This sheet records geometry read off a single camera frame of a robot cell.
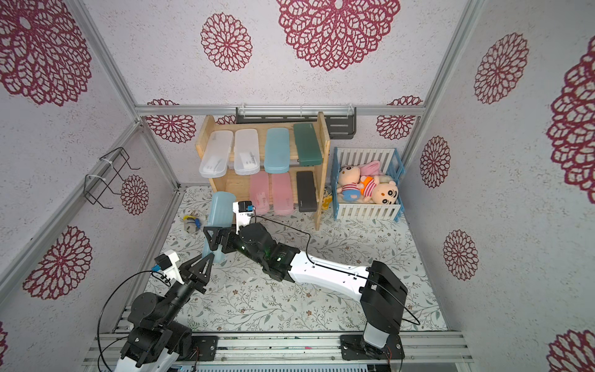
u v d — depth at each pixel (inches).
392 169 44.4
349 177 41.0
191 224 39.3
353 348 29.0
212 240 23.8
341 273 18.5
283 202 33.6
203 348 29.7
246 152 27.1
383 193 39.3
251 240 20.6
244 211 24.2
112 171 31.4
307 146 29.9
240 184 36.4
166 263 22.6
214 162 25.9
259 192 34.3
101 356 17.5
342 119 38.2
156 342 21.4
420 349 30.0
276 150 27.7
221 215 25.2
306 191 34.9
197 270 24.5
